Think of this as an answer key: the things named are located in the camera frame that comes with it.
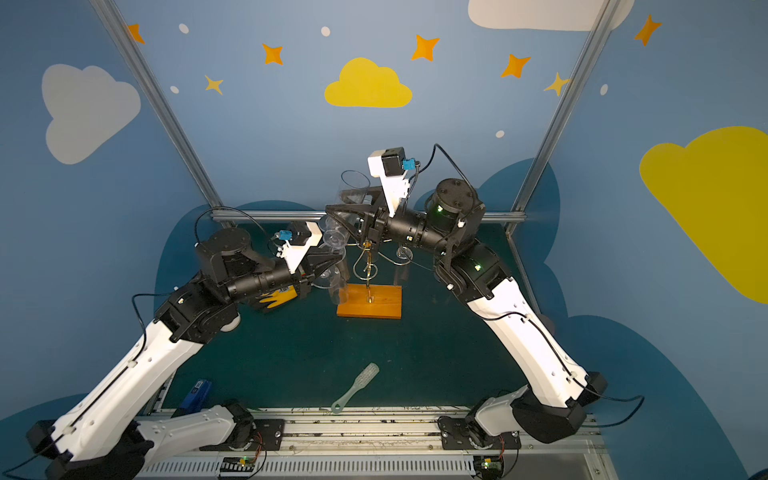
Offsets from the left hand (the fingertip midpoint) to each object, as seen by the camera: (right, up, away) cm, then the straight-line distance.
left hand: (337, 246), depth 58 cm
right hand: (+3, +7, -10) cm, 13 cm away
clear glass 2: (+14, -6, +31) cm, 35 cm away
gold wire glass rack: (+13, -4, +11) cm, 17 cm away
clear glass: (-1, -8, +11) cm, 14 cm away
